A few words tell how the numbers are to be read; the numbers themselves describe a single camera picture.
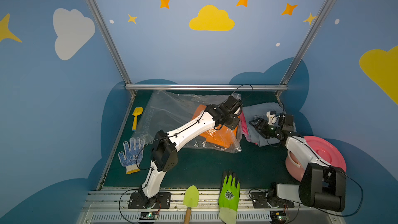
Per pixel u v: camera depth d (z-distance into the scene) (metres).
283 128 0.69
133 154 0.88
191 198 0.75
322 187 0.42
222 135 0.86
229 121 0.74
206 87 1.38
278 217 0.72
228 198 0.75
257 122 0.80
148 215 0.71
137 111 1.07
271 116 0.82
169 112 1.01
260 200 0.75
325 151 0.72
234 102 0.62
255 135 0.91
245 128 0.97
